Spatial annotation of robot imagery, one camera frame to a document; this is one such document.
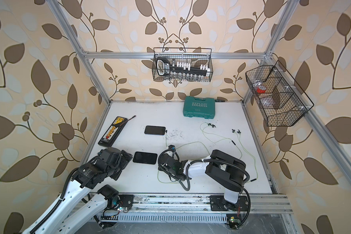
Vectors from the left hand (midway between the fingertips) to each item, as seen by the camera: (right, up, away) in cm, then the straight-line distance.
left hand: (128, 159), depth 76 cm
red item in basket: (+72, +38, +6) cm, 82 cm away
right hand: (+14, -5, +11) cm, 19 cm away
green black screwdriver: (+60, +36, +46) cm, 84 cm away
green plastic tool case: (+42, +29, +36) cm, 62 cm away
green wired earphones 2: (+69, +12, +26) cm, 74 cm away
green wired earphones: (+49, +6, +22) cm, 55 cm away
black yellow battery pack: (-19, +11, +22) cm, 31 cm away
